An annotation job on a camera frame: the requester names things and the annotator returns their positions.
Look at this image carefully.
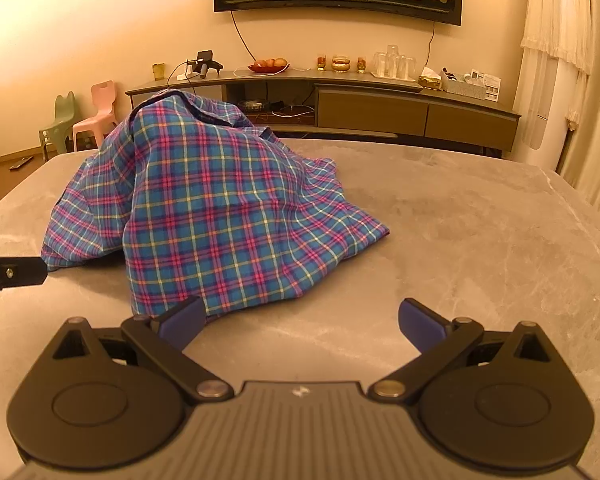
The white lace curtain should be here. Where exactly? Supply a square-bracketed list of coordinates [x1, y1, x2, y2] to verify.
[519, 0, 600, 221]

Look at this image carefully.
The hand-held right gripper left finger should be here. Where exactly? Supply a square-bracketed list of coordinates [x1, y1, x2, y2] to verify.
[52, 296, 233, 403]

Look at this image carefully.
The pink plastic child chair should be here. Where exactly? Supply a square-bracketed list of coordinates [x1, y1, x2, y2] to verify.
[71, 80, 118, 153]

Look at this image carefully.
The white tower appliance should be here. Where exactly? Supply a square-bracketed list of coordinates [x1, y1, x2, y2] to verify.
[512, 67, 575, 172]

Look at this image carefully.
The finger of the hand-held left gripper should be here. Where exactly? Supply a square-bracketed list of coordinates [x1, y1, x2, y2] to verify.
[0, 255, 48, 299]

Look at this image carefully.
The black device on stand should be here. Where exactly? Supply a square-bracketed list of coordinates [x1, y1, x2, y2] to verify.
[182, 50, 223, 80]

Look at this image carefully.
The stack of clear glasses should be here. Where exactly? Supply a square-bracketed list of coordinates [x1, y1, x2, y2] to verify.
[371, 44, 417, 80]

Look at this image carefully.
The blue pink plaid shirt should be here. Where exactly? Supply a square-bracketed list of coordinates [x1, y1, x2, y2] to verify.
[41, 89, 392, 317]

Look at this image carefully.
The gold tissue box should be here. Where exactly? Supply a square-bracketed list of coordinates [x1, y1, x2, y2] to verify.
[418, 67, 443, 92]

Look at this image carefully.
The long brown media cabinet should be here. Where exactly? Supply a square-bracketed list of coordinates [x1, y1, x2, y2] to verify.
[125, 67, 523, 153]

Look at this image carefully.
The green plastic child chair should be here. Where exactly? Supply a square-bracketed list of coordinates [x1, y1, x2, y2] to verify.
[38, 91, 77, 161]

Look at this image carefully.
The red plate of fruit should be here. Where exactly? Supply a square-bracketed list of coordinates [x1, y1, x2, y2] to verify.
[247, 57, 291, 73]

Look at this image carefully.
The white shelf cable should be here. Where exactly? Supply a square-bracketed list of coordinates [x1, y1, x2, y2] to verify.
[272, 104, 316, 119]

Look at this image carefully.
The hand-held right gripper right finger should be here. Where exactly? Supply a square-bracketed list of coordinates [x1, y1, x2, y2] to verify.
[367, 297, 551, 403]

